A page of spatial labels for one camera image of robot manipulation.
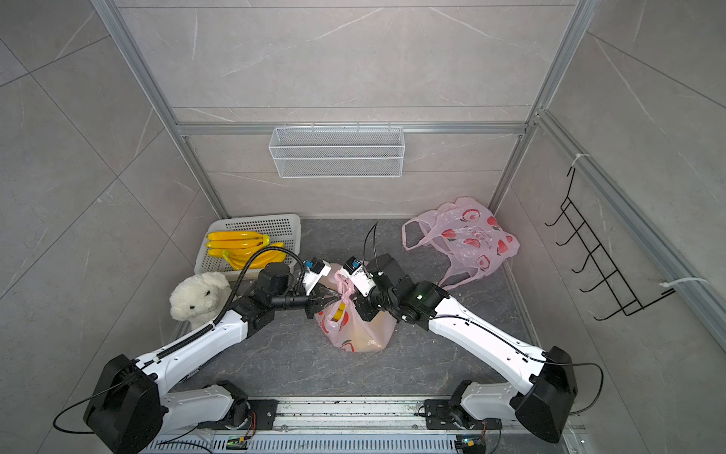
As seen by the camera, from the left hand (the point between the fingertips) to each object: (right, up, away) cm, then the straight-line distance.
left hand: (342, 292), depth 76 cm
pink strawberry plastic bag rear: (+45, +17, +28) cm, 56 cm away
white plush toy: (-39, -2, 0) cm, 39 cm away
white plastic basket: (-28, +19, +35) cm, 49 cm away
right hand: (+4, -1, -2) cm, 4 cm away
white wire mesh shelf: (-4, +46, +25) cm, 53 cm away
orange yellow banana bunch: (-41, +12, +26) cm, 50 cm away
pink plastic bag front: (+1, -9, 0) cm, 9 cm away
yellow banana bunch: (0, -5, -2) cm, 5 cm away
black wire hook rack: (+63, +2, -15) cm, 65 cm away
